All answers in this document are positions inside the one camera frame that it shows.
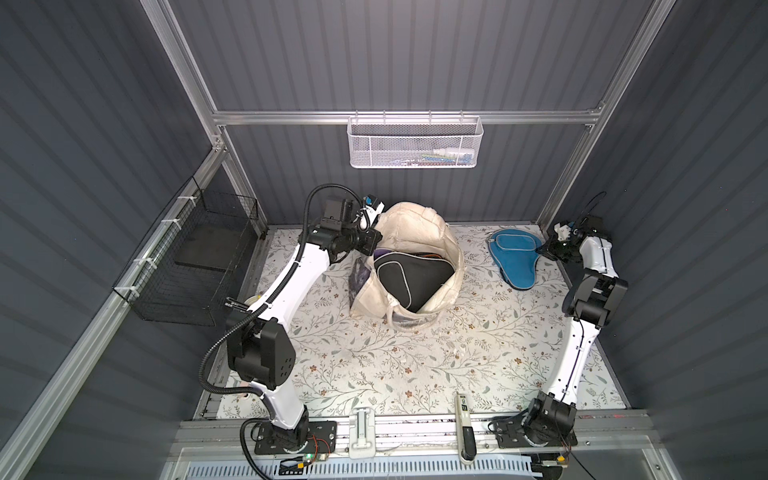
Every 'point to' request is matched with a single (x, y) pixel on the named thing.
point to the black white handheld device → (465, 433)
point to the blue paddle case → (515, 251)
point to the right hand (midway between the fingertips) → (546, 249)
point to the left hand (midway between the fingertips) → (386, 237)
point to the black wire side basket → (197, 259)
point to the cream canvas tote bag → (416, 228)
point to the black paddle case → (415, 276)
